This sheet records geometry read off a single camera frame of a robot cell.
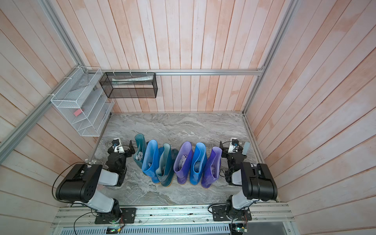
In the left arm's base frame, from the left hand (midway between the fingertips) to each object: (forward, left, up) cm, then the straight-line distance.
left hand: (124, 143), depth 91 cm
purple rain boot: (-14, -38, +8) cm, 41 cm away
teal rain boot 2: (-25, -30, +16) cm, 42 cm away
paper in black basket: (+30, +3, +25) cm, 39 cm away
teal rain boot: (-15, -16, +16) cm, 27 cm away
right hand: (+1, -66, +1) cm, 66 cm away
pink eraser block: (+9, +23, +18) cm, 31 cm away
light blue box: (-1, -78, -2) cm, 78 cm away
